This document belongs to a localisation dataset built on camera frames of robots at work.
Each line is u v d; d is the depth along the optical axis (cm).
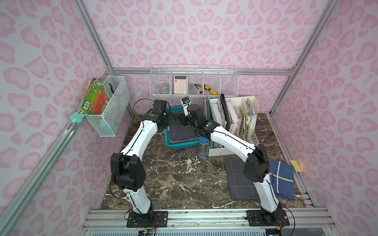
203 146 83
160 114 68
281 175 86
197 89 93
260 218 73
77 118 63
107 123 72
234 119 80
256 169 52
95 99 72
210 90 98
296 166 94
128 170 47
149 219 65
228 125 77
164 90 97
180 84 95
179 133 99
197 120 64
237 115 93
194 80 102
